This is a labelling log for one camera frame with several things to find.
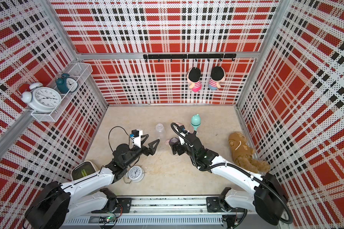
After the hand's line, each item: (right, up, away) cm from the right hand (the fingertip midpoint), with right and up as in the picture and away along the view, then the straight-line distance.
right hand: (179, 138), depth 80 cm
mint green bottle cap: (+11, +10, +11) cm, 18 cm away
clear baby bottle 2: (+11, +5, +14) cm, 18 cm away
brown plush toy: (+39, -10, +5) cm, 41 cm away
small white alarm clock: (-25, -20, +2) cm, 32 cm away
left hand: (-13, +1, 0) cm, 13 cm away
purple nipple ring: (-5, -3, +5) cm, 7 cm away
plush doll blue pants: (+28, +42, +21) cm, 55 cm away
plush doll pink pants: (+10, +41, +16) cm, 45 cm away
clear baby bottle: (-13, +3, +14) cm, 19 cm away
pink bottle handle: (-7, -2, +6) cm, 10 cm away
